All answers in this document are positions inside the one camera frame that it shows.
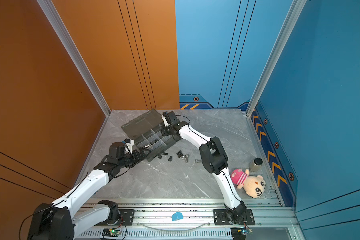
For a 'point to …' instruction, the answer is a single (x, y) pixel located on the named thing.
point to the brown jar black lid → (255, 164)
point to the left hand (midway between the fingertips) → (147, 153)
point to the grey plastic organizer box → (145, 130)
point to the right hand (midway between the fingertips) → (161, 130)
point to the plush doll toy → (254, 186)
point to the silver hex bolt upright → (186, 156)
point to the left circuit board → (111, 232)
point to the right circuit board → (239, 233)
